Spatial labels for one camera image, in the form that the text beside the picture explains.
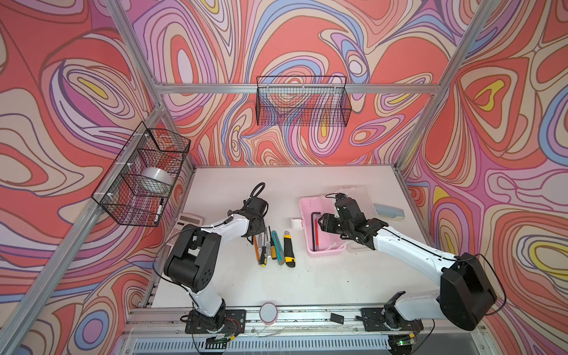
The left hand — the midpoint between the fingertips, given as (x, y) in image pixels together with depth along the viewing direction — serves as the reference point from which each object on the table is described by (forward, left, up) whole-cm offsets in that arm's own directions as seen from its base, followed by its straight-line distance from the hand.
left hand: (259, 226), depth 96 cm
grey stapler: (+8, -60, -1) cm, 60 cm away
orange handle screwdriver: (-10, -6, 0) cm, 12 cm away
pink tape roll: (-34, -6, +4) cm, 35 cm away
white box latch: (-2, -16, +5) cm, 17 cm away
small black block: (-35, -29, -1) cm, 46 cm away
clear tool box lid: (+8, -46, +7) cm, 47 cm away
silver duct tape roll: (+2, +32, +31) cm, 44 cm away
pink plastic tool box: (-7, -26, -1) cm, 27 cm away
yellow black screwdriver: (-14, -3, 0) cm, 14 cm away
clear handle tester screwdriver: (-11, -4, 0) cm, 12 cm away
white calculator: (+2, +34, +2) cm, 34 cm away
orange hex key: (-10, +1, -1) cm, 10 cm away
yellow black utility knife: (-13, -13, -1) cm, 18 cm away
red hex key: (-4, -25, 0) cm, 25 cm away
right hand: (-5, -27, +9) cm, 29 cm away
